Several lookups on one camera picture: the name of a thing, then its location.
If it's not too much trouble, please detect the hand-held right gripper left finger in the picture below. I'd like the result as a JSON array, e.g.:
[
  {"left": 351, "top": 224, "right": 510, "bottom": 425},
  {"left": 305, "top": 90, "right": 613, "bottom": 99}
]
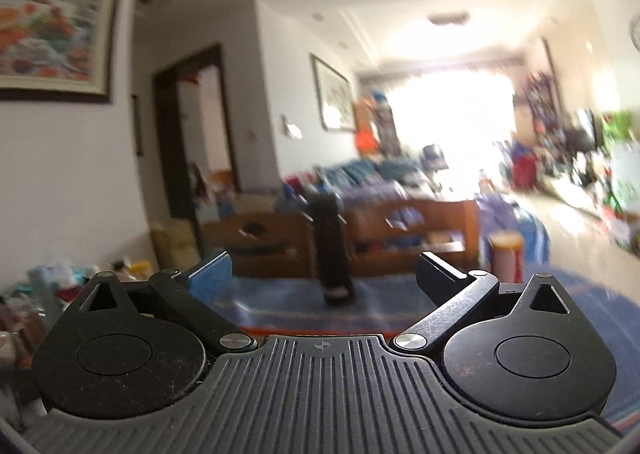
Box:
[{"left": 77, "top": 250, "right": 258, "bottom": 355}]

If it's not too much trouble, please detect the tall bookshelf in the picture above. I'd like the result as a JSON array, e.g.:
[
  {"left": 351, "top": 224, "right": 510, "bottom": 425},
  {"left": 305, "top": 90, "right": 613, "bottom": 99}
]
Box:
[{"left": 522, "top": 71, "right": 565, "bottom": 155}]

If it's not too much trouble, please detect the wooden chair with oval hole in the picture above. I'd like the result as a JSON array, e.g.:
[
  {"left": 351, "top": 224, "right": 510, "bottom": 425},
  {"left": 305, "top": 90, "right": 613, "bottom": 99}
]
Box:
[{"left": 200, "top": 211, "right": 317, "bottom": 279}]

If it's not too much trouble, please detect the blue patterned tablecloth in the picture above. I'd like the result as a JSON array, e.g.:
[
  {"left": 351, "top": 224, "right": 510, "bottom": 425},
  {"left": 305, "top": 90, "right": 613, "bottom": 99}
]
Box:
[{"left": 210, "top": 266, "right": 640, "bottom": 435}]

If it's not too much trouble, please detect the large framed painting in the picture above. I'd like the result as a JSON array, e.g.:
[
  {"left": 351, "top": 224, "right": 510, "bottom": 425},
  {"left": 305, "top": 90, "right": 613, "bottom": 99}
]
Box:
[{"left": 0, "top": 0, "right": 123, "bottom": 104}]

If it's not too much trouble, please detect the framed wall picture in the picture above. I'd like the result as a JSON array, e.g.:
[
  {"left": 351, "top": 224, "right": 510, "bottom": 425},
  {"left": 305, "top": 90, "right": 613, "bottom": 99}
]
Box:
[{"left": 310, "top": 54, "right": 357, "bottom": 133}]

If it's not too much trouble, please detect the red cylindrical container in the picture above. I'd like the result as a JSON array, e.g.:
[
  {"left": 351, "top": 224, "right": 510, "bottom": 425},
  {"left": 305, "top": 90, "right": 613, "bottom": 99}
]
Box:
[{"left": 487, "top": 231, "right": 526, "bottom": 285}]

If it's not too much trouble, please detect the ceiling lamp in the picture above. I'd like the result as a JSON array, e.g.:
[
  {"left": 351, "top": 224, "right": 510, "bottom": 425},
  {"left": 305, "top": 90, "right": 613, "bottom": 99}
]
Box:
[{"left": 427, "top": 11, "right": 471, "bottom": 27}]

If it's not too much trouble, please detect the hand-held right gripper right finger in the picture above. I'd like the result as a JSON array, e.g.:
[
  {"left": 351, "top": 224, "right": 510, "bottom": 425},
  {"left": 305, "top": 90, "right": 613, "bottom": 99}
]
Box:
[{"left": 391, "top": 251, "right": 572, "bottom": 354}]

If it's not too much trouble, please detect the sofa with blue cushions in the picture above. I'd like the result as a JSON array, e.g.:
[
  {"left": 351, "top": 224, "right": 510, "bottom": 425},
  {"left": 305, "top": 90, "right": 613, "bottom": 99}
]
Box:
[{"left": 285, "top": 159, "right": 436, "bottom": 207}]

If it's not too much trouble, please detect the brown cardboard box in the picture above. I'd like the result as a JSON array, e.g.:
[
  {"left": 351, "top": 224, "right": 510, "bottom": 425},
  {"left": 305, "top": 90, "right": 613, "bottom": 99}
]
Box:
[{"left": 150, "top": 219, "right": 202, "bottom": 275}]

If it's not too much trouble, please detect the black thermos flask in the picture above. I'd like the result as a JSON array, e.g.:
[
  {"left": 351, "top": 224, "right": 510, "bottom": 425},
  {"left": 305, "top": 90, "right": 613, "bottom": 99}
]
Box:
[{"left": 310, "top": 194, "right": 356, "bottom": 305}]

